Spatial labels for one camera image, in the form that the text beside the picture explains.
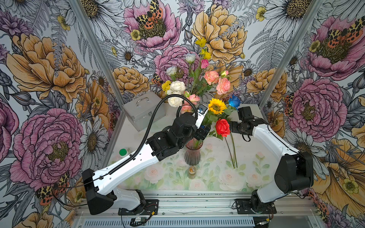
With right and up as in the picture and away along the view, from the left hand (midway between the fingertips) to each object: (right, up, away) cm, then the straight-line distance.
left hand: (199, 122), depth 66 cm
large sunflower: (+22, -19, +29) cm, 40 cm away
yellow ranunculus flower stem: (+26, -19, +30) cm, 45 cm away
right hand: (+25, -6, +23) cm, 34 cm away
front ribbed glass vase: (-2, -20, +23) cm, 30 cm away
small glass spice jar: (-3, -27, +12) cm, 30 cm away
